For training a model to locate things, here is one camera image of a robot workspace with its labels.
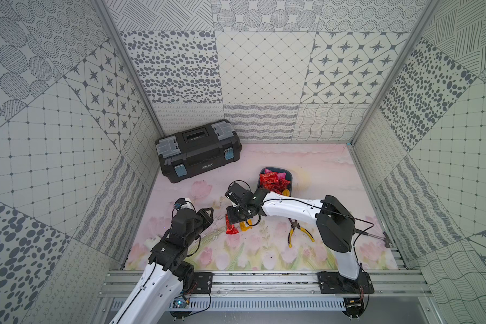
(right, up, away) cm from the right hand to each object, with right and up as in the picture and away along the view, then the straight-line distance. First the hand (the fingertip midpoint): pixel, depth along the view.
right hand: (232, 218), depth 85 cm
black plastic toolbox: (-17, +30, +10) cm, 36 cm away
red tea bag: (-1, -3, -3) cm, 5 cm away
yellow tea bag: (+5, -3, +1) cm, 6 cm away
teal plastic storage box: (+21, +15, +14) cm, 29 cm away
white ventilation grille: (+8, -27, -15) cm, 32 cm away
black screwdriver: (+66, -8, 0) cm, 66 cm away
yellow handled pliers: (+27, -3, +3) cm, 27 cm away
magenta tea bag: (+24, +17, +16) cm, 33 cm away
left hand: (-8, +6, -7) cm, 12 cm away
